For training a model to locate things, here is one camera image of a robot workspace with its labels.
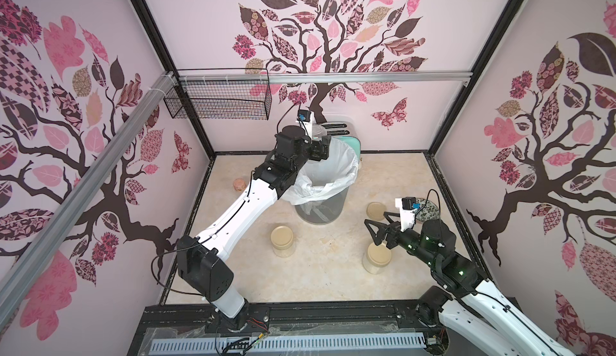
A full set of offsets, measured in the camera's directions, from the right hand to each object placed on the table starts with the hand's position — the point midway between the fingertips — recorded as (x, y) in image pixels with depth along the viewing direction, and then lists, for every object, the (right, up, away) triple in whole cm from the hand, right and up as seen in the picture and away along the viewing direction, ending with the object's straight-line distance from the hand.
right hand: (377, 216), depth 70 cm
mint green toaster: (-7, +35, +40) cm, 53 cm away
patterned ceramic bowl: (+29, -3, +27) cm, 39 cm away
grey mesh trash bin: (-16, -3, +27) cm, 31 cm away
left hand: (-18, +24, +4) cm, 30 cm away
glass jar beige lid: (-30, -10, +9) cm, 33 cm away
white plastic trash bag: (-9, +18, +17) cm, 26 cm away
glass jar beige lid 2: (+2, -14, +5) cm, 15 cm away
